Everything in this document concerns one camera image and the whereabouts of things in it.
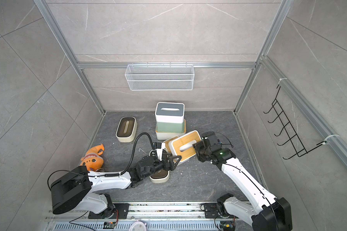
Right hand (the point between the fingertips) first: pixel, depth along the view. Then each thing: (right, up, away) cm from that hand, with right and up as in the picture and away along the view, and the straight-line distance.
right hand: (193, 146), depth 79 cm
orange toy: (-59, -8, +3) cm, 59 cm away
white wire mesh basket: (-21, +46, +21) cm, 55 cm away
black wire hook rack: (+43, +7, -16) cm, 46 cm away
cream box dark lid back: (-45, +9, +21) cm, 51 cm away
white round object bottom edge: (-28, -37, -11) cm, 48 cm away
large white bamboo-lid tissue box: (-17, +4, +18) cm, 25 cm away
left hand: (-8, -4, -4) cm, 10 cm away
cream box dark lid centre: (-18, -17, -2) cm, 25 cm away
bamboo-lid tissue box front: (-6, +1, -4) cm, 7 cm away
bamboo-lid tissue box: (-15, +2, -3) cm, 15 cm away
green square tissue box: (-14, +10, +13) cm, 22 cm away
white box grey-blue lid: (-14, +20, +7) cm, 25 cm away
